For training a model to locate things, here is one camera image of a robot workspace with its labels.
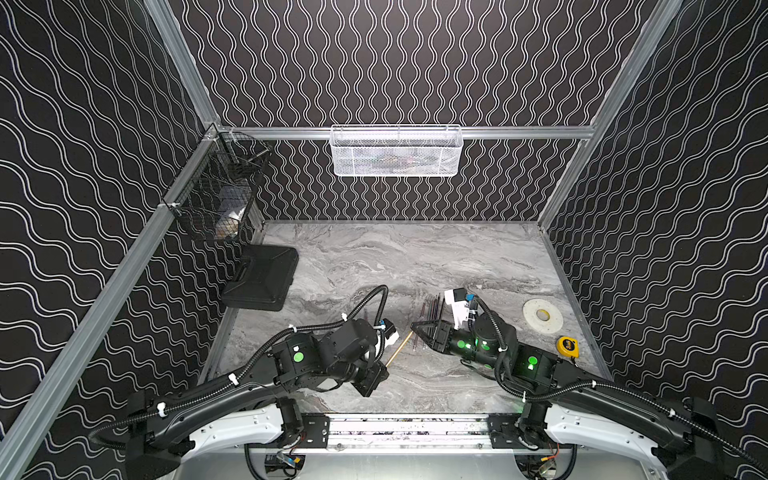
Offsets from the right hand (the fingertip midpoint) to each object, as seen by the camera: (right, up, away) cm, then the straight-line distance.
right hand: (413, 326), depth 68 cm
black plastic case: (-47, +8, +30) cm, 56 cm away
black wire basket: (-58, +34, +24) cm, 72 cm away
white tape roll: (+44, -4, +27) cm, 52 cm away
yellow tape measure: (+47, -10, +18) cm, 51 cm away
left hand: (-5, -10, -2) cm, 12 cm away
